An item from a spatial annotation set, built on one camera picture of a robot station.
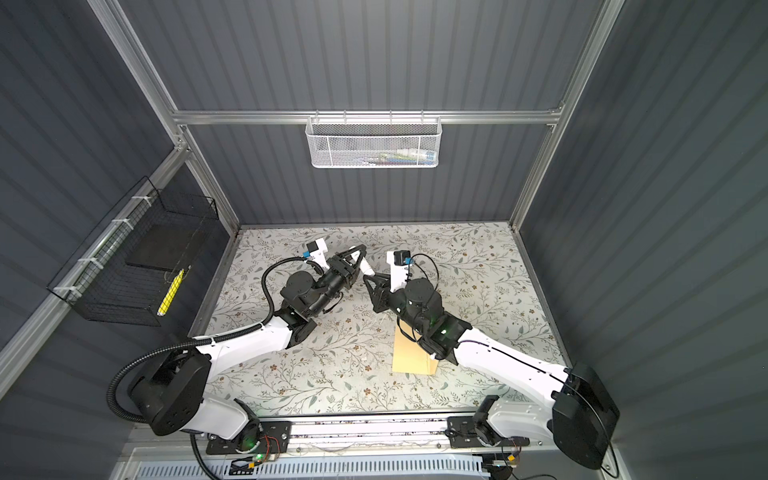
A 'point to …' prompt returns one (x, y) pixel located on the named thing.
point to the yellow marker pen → (163, 309)
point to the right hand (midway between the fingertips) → (370, 278)
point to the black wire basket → (97, 277)
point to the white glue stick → (366, 268)
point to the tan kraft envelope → (408, 355)
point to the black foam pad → (163, 246)
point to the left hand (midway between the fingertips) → (368, 249)
